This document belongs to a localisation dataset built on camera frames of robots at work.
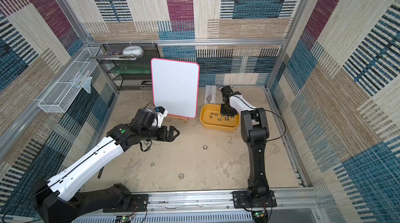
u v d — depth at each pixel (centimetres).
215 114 105
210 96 115
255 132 59
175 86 90
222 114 102
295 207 73
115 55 92
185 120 99
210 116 104
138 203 73
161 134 66
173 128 67
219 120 102
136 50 89
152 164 85
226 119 102
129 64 108
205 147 91
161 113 68
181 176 81
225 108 90
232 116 103
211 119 103
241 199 73
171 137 66
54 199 37
